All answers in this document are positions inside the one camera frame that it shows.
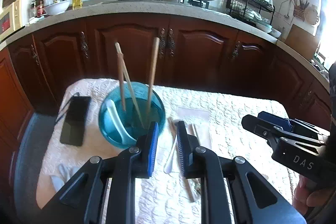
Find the cream microwave oven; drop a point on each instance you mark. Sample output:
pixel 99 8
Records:
pixel 15 17

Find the floral utensil holder blue rim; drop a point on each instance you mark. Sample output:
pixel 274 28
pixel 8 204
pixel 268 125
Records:
pixel 129 117

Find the right hand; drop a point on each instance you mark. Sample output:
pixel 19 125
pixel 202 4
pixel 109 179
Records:
pixel 303 199

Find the white ceramic spoon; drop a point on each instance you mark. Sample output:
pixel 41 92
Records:
pixel 125 137

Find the dark sauce bottle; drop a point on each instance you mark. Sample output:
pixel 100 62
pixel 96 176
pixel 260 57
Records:
pixel 40 8

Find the light bamboo chopstick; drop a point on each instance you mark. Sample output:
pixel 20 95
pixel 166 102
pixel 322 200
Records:
pixel 126 75

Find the tan chopstick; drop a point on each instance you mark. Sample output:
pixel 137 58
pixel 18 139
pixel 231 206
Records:
pixel 121 80

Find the chopstick holder on wall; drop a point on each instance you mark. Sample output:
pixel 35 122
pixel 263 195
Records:
pixel 299 8

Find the bamboo chopstick thin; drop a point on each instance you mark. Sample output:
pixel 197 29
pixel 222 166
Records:
pixel 189 189

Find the white mixing bowl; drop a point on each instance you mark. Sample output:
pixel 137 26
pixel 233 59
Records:
pixel 57 8

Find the black smartphone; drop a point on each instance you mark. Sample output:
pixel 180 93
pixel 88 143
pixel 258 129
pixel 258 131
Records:
pixel 74 124

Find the black dish rack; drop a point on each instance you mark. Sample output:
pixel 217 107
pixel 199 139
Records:
pixel 251 11

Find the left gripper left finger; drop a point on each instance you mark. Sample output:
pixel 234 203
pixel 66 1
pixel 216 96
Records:
pixel 144 163

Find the metal fork wooden handle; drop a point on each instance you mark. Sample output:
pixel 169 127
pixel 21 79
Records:
pixel 196 185

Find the brown wooden chopstick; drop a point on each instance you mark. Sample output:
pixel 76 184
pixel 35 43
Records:
pixel 153 66

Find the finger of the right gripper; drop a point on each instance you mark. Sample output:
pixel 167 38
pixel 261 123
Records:
pixel 268 131
pixel 295 126

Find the metal spoon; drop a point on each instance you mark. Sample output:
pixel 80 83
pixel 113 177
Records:
pixel 169 163

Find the white quilted table cloth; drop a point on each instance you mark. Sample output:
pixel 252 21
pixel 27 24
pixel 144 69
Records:
pixel 163 197

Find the wooden cutting board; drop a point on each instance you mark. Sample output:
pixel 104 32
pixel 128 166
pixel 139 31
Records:
pixel 302 42

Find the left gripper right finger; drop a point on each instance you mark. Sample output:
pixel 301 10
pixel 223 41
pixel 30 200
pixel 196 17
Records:
pixel 187 144

